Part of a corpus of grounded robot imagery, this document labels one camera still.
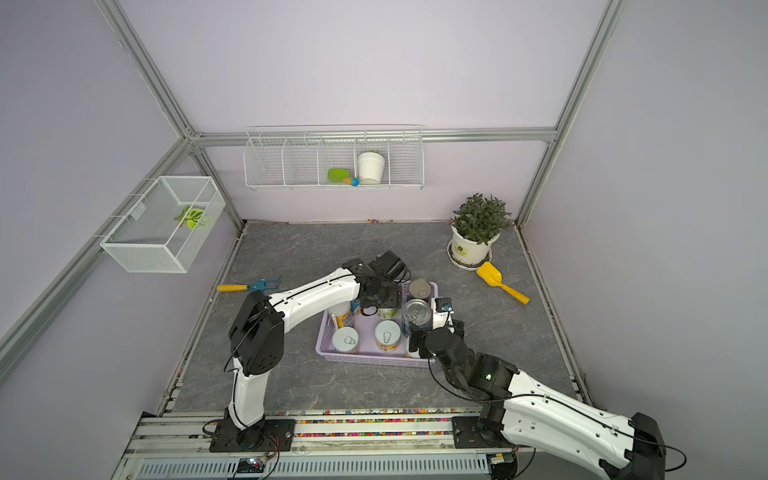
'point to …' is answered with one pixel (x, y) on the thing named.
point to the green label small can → (387, 313)
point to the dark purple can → (420, 288)
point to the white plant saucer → (467, 266)
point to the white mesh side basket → (166, 228)
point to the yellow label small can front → (414, 355)
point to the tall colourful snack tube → (343, 317)
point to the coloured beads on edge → (371, 421)
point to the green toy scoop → (339, 175)
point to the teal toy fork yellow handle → (256, 286)
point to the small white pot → (371, 166)
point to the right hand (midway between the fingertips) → (424, 321)
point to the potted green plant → (475, 224)
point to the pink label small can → (345, 339)
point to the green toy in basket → (191, 218)
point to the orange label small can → (387, 335)
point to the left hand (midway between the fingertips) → (390, 303)
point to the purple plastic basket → (367, 351)
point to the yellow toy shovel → (494, 277)
